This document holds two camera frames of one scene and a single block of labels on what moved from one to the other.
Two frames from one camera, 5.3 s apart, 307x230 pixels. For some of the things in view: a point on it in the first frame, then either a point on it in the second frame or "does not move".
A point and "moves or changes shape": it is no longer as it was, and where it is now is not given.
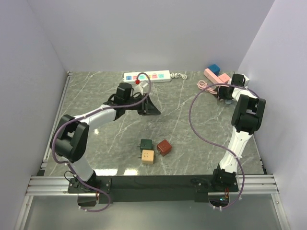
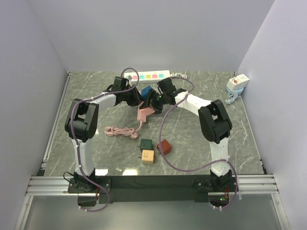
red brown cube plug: (164, 147) does not move
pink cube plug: (224, 77) moves or changes shape
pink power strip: (213, 77) -> (141, 116)
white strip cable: (178, 75) does not move
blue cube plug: (215, 69) -> (145, 91)
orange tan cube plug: (147, 157) does not move
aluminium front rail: (58, 185) does not move
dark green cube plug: (146, 144) does not move
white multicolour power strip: (141, 77) does not move
